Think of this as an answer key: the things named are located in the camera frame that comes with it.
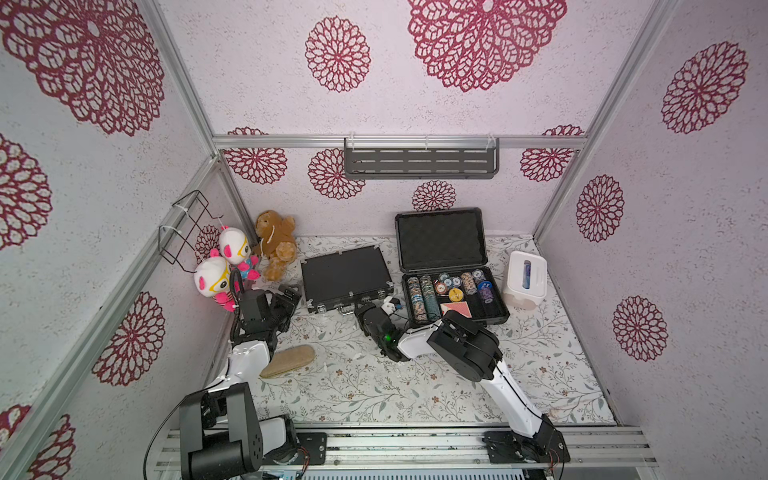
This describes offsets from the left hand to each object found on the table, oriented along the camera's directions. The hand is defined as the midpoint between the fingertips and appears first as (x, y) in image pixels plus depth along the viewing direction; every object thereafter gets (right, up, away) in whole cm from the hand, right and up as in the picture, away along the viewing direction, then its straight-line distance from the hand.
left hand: (298, 296), depth 89 cm
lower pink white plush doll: (-22, +5, -6) cm, 24 cm away
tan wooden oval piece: (-2, -18, -3) cm, 18 cm away
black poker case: (+11, +4, +12) cm, 16 cm away
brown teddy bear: (-13, +18, +19) cm, 30 cm away
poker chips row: (+40, -1, +11) cm, 41 cm away
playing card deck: (+51, -5, +9) cm, 52 cm away
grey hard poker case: (+46, +13, +16) cm, 51 cm away
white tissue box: (+73, +4, +10) cm, 74 cm away
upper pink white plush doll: (-21, +14, +5) cm, 26 cm away
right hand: (+14, -2, +8) cm, 17 cm away
